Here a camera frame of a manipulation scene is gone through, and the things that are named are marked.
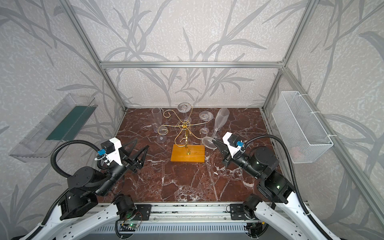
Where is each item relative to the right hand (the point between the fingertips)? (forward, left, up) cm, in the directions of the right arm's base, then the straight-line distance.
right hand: (215, 134), depth 58 cm
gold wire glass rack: (+24, +20, -40) cm, 51 cm away
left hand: (-3, +27, 0) cm, 27 cm away
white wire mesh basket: (0, -37, -4) cm, 37 cm away
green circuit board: (-27, +42, -40) cm, 64 cm away
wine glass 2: (+23, +31, -16) cm, 42 cm away
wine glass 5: (+15, +4, -6) cm, 17 cm away
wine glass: (+13, -4, -5) cm, 14 cm away
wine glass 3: (+29, +34, -38) cm, 59 cm away
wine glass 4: (+20, +14, -6) cm, 25 cm away
